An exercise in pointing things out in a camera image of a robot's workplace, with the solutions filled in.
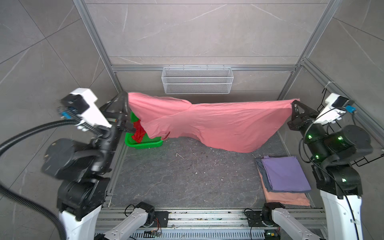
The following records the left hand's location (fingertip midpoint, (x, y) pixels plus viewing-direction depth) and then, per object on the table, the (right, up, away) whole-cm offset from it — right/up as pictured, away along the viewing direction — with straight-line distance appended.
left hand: (125, 89), depth 39 cm
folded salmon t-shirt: (+68, -48, +40) cm, 92 cm away
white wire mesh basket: (+20, +22, +62) cm, 69 cm away
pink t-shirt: (+38, -10, +33) cm, 52 cm away
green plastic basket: (-15, -21, +60) cm, 65 cm away
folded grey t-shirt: (+58, -37, +46) cm, 82 cm away
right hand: (+52, -1, +11) cm, 53 cm away
